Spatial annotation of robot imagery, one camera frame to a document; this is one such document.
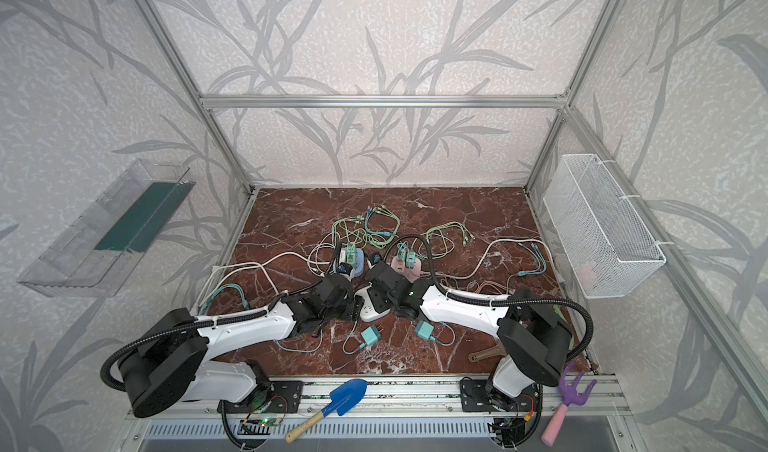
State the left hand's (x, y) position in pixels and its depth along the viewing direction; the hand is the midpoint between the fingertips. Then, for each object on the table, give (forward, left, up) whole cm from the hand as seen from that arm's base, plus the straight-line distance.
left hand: (359, 292), depth 88 cm
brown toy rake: (-15, -39, -2) cm, 42 cm away
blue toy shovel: (-27, +1, -3) cm, 27 cm away
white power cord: (+22, -50, -4) cm, 55 cm away
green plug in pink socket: (+11, -13, +4) cm, 18 cm away
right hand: (+2, -6, +5) cm, 8 cm away
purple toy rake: (-26, -56, -2) cm, 61 cm away
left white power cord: (+10, +50, -6) cm, 51 cm away
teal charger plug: (-12, -5, -2) cm, 13 cm away
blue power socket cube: (+11, +1, -1) cm, 11 cm away
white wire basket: (-3, -55, +32) cm, 64 cm away
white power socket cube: (-7, -6, +11) cm, 14 cm away
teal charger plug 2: (-10, -19, -2) cm, 22 cm away
